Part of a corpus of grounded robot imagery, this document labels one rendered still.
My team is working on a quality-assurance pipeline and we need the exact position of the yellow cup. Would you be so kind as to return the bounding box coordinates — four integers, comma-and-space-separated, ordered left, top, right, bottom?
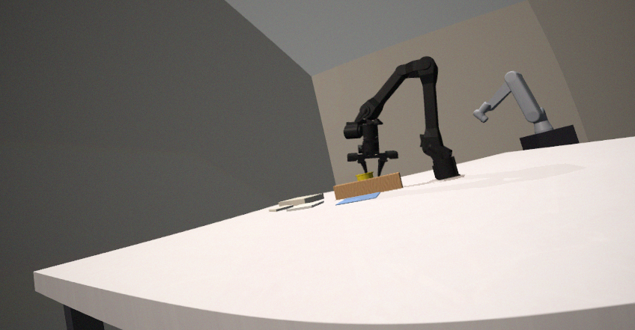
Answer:
356, 172, 373, 181

